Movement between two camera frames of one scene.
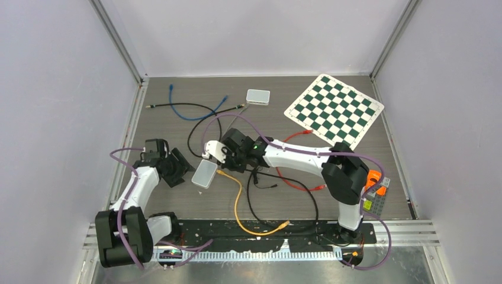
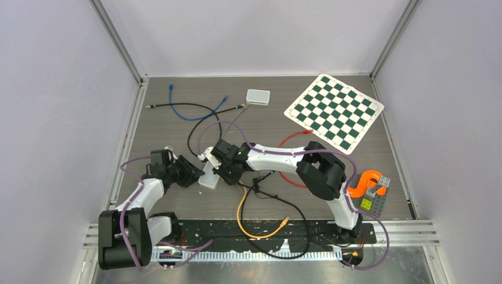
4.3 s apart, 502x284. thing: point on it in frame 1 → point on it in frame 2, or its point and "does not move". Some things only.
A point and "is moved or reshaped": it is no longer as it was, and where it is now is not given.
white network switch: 258,97 does not move
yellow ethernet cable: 283,225 is moved or reshaped
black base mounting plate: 289,235 does not move
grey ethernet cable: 226,131 does not move
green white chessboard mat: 339,111 does not move
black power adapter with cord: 256,180 → 243,206
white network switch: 205,174 is moved or reshaped
